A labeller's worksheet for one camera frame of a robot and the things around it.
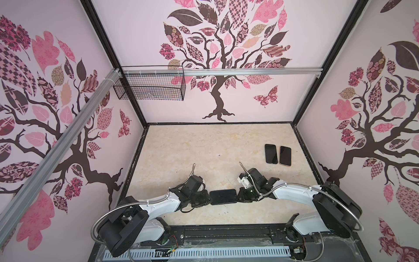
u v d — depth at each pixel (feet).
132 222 1.37
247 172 2.29
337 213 1.40
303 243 2.36
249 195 2.47
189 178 2.26
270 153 3.43
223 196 2.79
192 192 2.23
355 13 2.33
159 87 2.61
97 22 2.33
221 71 3.09
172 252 2.29
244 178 2.65
